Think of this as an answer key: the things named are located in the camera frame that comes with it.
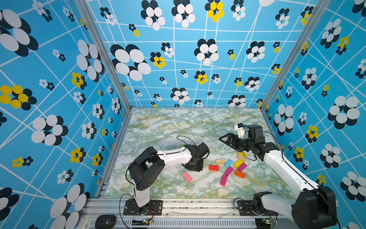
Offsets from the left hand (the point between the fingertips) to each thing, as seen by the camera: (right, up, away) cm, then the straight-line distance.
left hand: (201, 168), depth 87 cm
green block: (-11, +18, -22) cm, 31 cm away
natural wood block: (+13, +3, +4) cm, 14 cm away
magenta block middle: (+17, -2, 0) cm, 17 cm away
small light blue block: (+18, +3, +2) cm, 18 cm away
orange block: (+23, -3, -2) cm, 23 cm away
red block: (+8, +1, 0) cm, 8 cm away
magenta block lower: (+13, -5, -4) cm, 15 cm away
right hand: (+14, +18, -5) cm, 23 cm away
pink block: (-8, -4, -2) cm, 10 cm away
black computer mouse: (-48, -19, -19) cm, 55 cm away
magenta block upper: (+25, +1, 0) cm, 25 cm away
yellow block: (+24, +3, +3) cm, 24 cm away
